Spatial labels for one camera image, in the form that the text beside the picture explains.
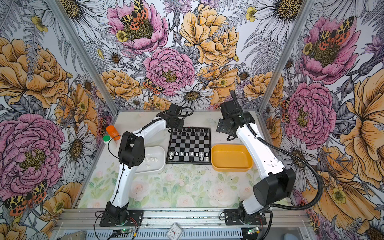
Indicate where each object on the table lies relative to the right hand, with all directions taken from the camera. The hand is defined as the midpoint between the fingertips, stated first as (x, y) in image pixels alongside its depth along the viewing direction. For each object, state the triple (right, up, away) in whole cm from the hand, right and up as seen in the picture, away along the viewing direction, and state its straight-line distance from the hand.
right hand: (229, 134), depth 79 cm
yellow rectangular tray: (+2, -16, +18) cm, 24 cm away
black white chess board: (-21, -9, +21) cm, 31 cm away
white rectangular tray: (-43, -18, +15) cm, 49 cm away
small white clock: (-27, -44, -10) cm, 52 cm away
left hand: (-29, +3, +25) cm, 39 cm away
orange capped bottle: (-71, 0, +20) cm, 74 cm away
